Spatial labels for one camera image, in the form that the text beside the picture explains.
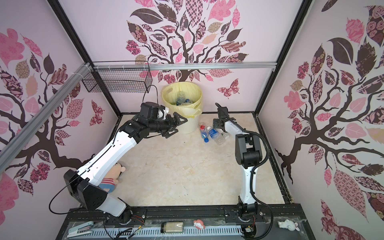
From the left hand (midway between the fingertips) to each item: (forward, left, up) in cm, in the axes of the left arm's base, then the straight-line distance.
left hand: (183, 127), depth 71 cm
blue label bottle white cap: (+34, +4, -10) cm, 35 cm away
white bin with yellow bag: (+39, -5, -9) cm, 40 cm away
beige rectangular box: (-38, +5, -28) cm, 48 cm away
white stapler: (-39, +49, -30) cm, 69 cm away
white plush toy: (-38, -50, -27) cm, 68 cm away
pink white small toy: (-38, -8, -25) cm, 46 cm away
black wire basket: (+40, +43, +2) cm, 59 cm away
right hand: (+24, -25, -23) cm, 42 cm away
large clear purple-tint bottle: (+33, 0, -14) cm, 36 cm away
